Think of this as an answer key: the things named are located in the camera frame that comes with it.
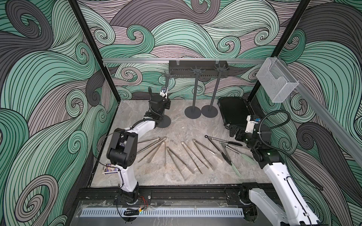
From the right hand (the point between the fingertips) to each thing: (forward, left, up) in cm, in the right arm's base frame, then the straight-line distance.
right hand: (235, 127), depth 77 cm
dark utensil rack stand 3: (+29, +6, -20) cm, 36 cm away
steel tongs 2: (-15, +29, -22) cm, 39 cm away
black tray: (+34, -16, -25) cm, 46 cm away
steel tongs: (+4, +45, -20) cm, 49 cm away
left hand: (+25, +41, +4) cm, 48 cm away
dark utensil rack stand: (+20, +42, -22) cm, 51 cm away
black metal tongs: (+5, +10, -20) cm, 23 cm away
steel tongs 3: (-6, +14, -22) cm, 27 cm away
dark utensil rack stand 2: (+29, +19, -21) cm, 41 cm away
